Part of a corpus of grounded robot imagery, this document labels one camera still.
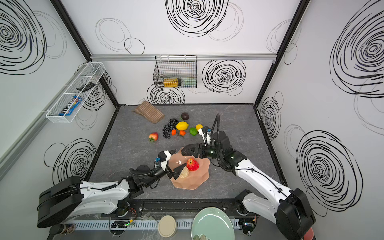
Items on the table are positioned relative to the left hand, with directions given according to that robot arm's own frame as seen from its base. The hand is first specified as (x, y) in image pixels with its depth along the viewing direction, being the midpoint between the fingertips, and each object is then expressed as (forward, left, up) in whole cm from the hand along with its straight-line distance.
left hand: (181, 157), depth 72 cm
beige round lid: (-27, +4, -12) cm, 30 cm away
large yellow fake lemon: (+30, +3, -14) cm, 33 cm away
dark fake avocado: (+2, -3, +2) cm, 4 cm away
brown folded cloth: (+43, +30, -17) cm, 55 cm away
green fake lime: (+26, -4, -16) cm, 31 cm away
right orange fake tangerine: (+25, +3, -16) cm, 30 cm away
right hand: (+4, -4, +1) cm, 6 cm away
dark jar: (-30, +48, -10) cm, 58 cm away
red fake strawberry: (+20, +21, -14) cm, 32 cm away
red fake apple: (+1, -5, -11) cm, 12 cm away
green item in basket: (+41, -2, +15) cm, 43 cm away
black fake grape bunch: (+27, +13, -15) cm, 34 cm away
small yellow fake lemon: (+30, -9, -15) cm, 34 cm away
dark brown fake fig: (+38, +2, -14) cm, 41 cm away
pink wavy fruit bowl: (-5, -7, -17) cm, 19 cm away
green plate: (-25, -16, -19) cm, 35 cm away
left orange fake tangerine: (+25, +9, -16) cm, 31 cm away
